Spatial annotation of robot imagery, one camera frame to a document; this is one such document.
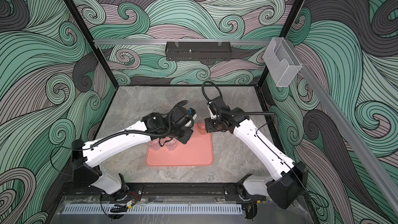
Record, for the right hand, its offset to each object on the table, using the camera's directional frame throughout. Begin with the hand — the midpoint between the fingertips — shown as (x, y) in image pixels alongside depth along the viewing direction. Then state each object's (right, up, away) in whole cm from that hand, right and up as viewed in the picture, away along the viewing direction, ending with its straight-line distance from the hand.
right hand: (208, 126), depth 75 cm
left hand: (-9, -2, -4) cm, 10 cm away
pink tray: (-5, -17, +12) cm, 21 cm away
